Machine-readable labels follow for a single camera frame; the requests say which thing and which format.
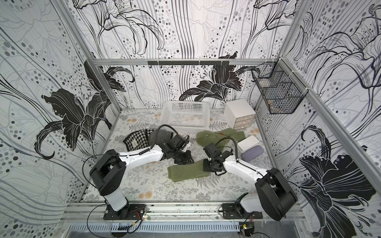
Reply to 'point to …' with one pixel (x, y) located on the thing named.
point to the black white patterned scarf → (145, 138)
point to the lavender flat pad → (250, 154)
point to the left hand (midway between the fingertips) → (193, 164)
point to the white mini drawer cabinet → (239, 114)
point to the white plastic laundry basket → (185, 116)
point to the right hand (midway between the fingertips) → (207, 166)
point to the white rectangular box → (248, 143)
